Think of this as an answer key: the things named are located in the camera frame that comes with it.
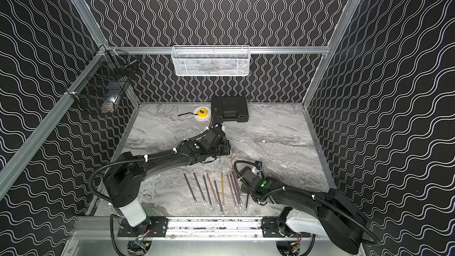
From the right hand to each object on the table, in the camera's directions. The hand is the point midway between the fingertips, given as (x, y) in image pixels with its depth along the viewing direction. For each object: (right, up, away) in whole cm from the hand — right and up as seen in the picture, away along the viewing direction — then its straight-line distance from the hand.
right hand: (246, 184), depth 86 cm
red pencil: (-18, 0, +1) cm, 18 cm away
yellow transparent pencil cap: (-6, +10, +9) cm, 15 cm away
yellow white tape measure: (-27, +36, +27) cm, 52 cm away
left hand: (-7, +20, -2) cm, 21 cm away
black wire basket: (-75, +51, +8) cm, 91 cm away
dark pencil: (-19, -3, -1) cm, 19 cm away
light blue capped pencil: (-13, -6, -3) cm, 15 cm away
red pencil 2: (-7, -3, -1) cm, 8 cm away
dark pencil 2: (-1, -9, -8) cm, 12 cm away
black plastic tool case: (-8, +39, +24) cm, 46 cm away
